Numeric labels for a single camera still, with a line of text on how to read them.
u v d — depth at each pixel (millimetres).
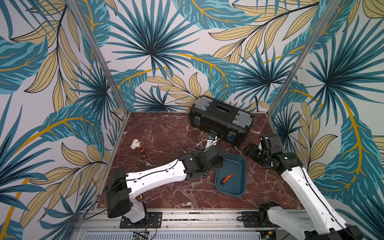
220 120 933
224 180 843
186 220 748
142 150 970
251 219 732
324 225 386
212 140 623
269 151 558
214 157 522
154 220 763
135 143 977
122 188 400
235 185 847
